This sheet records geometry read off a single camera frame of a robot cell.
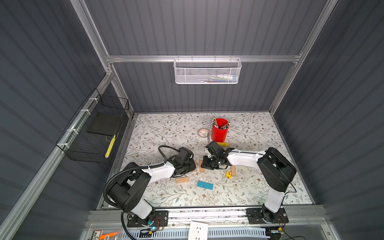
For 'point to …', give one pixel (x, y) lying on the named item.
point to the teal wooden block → (205, 185)
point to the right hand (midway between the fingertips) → (202, 167)
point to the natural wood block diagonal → (201, 170)
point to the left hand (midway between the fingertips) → (195, 165)
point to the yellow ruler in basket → (108, 151)
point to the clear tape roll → (203, 132)
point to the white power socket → (198, 231)
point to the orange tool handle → (102, 237)
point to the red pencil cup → (218, 134)
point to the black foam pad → (105, 123)
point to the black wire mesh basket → (91, 135)
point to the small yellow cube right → (229, 174)
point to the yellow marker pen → (223, 144)
